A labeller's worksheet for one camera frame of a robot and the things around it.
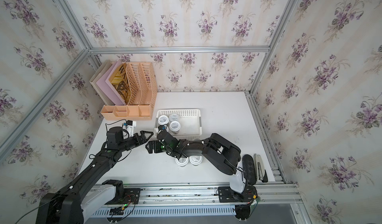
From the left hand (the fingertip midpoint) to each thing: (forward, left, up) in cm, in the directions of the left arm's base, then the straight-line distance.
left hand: (150, 136), depth 81 cm
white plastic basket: (+17, -23, -11) cm, 31 cm away
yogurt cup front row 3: (-12, -25, -5) cm, 28 cm away
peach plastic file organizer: (+49, +16, -7) cm, 52 cm away
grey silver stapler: (-14, -60, -9) cm, 63 cm away
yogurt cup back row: (+15, -5, -5) cm, 17 cm away
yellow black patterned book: (+37, +25, +8) cm, 45 cm away
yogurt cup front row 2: (-12, -18, -5) cm, 22 cm away
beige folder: (+26, +34, +4) cm, 43 cm away
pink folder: (+26, +28, +8) cm, 40 cm away
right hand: (-3, -1, -7) cm, 7 cm away
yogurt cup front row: (+10, -13, -4) cm, 16 cm away
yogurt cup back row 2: (+18, -11, -7) cm, 22 cm away
